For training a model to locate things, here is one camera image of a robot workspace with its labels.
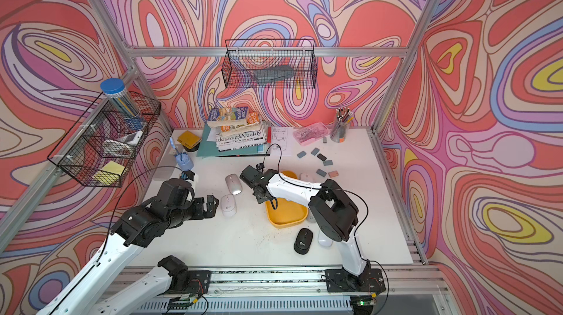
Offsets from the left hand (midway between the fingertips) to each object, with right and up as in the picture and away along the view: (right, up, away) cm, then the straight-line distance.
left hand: (209, 202), depth 72 cm
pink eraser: (+49, +6, +30) cm, 58 cm away
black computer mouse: (+32, -16, +9) cm, 37 cm away
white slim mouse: (+40, -17, +10) cm, 45 cm away
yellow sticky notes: (-27, +11, -9) cm, 30 cm away
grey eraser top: (+41, +17, +39) cm, 59 cm away
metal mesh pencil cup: (+53, +33, +31) cm, 70 cm away
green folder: (-13, +18, +39) cm, 45 cm away
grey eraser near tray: (+43, +7, +29) cm, 52 cm away
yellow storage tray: (+27, -9, +16) cm, 33 cm away
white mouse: (+2, -5, +16) cm, 17 cm away
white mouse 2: (+36, +5, +26) cm, 45 cm away
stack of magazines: (+1, +28, +33) cm, 43 cm away
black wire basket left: (-38, +18, +1) cm, 42 cm away
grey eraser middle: (+47, +11, +33) cm, 58 cm away
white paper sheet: (+25, +25, +44) cm, 56 cm away
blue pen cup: (-21, +12, +26) cm, 36 cm away
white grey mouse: (+3, +2, +24) cm, 24 cm away
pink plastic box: (+37, +26, +46) cm, 65 cm away
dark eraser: (+44, +14, +36) cm, 58 cm away
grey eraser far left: (+34, +15, +37) cm, 52 cm away
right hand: (+20, -2, +19) cm, 28 cm away
